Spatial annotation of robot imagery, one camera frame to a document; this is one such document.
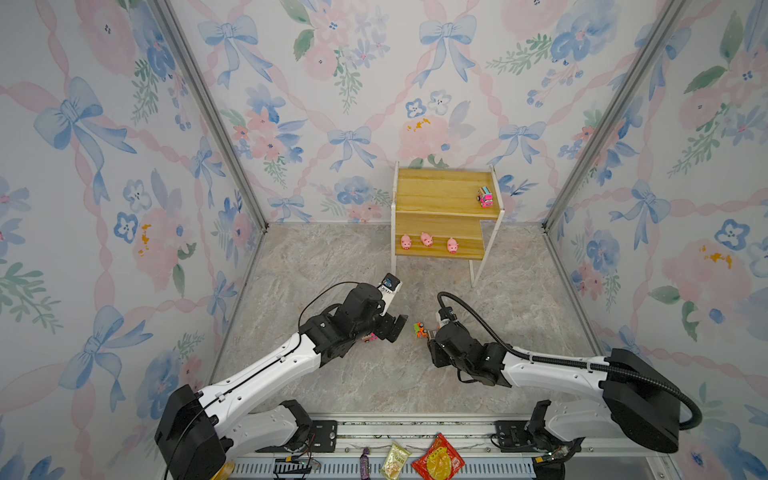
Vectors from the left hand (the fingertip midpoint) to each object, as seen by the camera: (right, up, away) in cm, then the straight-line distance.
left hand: (393, 304), depth 77 cm
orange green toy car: (+8, -10, +14) cm, 19 cm away
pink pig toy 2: (+18, +16, +14) cm, 28 cm away
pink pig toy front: (+4, +17, +14) cm, 22 cm away
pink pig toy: (+11, +18, +16) cm, 26 cm away
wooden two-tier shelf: (+14, +23, +2) cm, 27 cm away
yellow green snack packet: (0, -35, -7) cm, 36 cm away
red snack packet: (+11, -36, -7) cm, 38 cm away
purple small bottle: (-6, -38, -7) cm, 39 cm away
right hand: (+11, -12, +9) cm, 19 cm away
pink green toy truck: (-5, -6, -11) cm, 13 cm away
